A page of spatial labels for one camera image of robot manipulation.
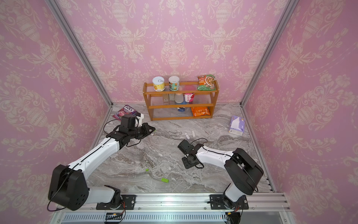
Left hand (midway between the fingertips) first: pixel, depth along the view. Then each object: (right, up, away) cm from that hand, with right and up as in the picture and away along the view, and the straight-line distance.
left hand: (156, 129), depth 83 cm
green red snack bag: (+31, +29, +4) cm, 42 cm away
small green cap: (-6, -25, +2) cm, 26 cm away
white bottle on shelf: (+13, +21, +17) cm, 30 cm away
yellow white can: (+1, +28, +2) cm, 28 cm away
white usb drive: (+19, -6, +17) cm, 26 cm away
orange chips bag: (+29, +12, +27) cm, 42 cm away
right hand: (+20, -22, +5) cm, 30 cm away
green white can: (+11, +28, +2) cm, 30 cm away
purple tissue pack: (+55, +1, +17) cm, 58 cm away
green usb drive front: (+6, -30, -1) cm, 31 cm away
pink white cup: (+21, +21, +14) cm, 33 cm away
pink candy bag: (-30, +13, +30) cm, 44 cm away
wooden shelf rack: (+20, +18, +26) cm, 38 cm away
